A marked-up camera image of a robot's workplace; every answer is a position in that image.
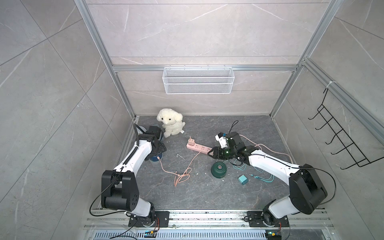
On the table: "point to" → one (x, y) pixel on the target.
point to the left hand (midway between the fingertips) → (157, 149)
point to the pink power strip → (198, 146)
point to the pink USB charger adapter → (191, 141)
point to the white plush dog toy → (172, 121)
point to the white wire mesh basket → (198, 80)
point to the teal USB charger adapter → (243, 179)
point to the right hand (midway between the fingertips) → (211, 154)
